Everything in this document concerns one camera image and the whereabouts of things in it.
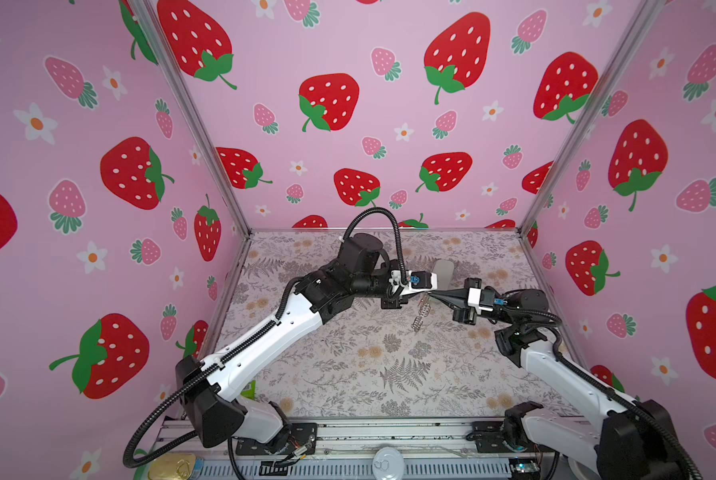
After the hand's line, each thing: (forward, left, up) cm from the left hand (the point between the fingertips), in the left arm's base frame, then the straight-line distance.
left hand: (425, 279), depth 65 cm
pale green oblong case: (+27, -15, -32) cm, 44 cm away
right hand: (-2, -1, -2) cm, 3 cm away
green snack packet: (-14, +46, -34) cm, 59 cm away
